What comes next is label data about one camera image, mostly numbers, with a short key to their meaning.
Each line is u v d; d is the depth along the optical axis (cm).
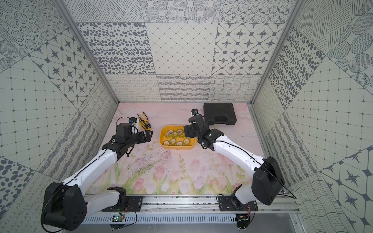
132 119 75
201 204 76
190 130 73
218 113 106
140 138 76
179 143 96
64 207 39
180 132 99
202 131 60
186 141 96
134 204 73
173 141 96
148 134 79
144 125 104
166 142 96
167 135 99
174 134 100
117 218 72
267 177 41
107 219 70
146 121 108
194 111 70
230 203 66
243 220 72
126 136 66
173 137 99
